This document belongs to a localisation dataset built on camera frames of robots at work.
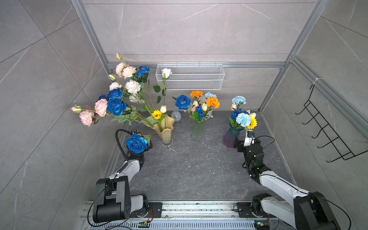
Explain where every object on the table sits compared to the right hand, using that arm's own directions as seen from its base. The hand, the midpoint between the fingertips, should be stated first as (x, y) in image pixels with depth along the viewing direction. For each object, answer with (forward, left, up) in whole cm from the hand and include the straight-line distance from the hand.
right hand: (245, 136), depth 84 cm
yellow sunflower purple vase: (+1, -1, +11) cm, 11 cm away
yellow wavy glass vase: (+2, +49, +6) cm, 49 cm away
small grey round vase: (+26, +42, -9) cm, 50 cm away
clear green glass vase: (+10, +27, -9) cm, 30 cm away
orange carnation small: (+18, +29, +18) cm, 39 cm away
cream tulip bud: (+7, +48, +17) cm, 51 cm away
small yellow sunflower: (+9, +53, +11) cm, 54 cm away
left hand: (+3, +65, -5) cm, 65 cm away
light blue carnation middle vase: (+16, +21, +18) cm, 33 cm away
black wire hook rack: (-14, -32, +16) cm, 38 cm away
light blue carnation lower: (-3, +7, +18) cm, 20 cm away
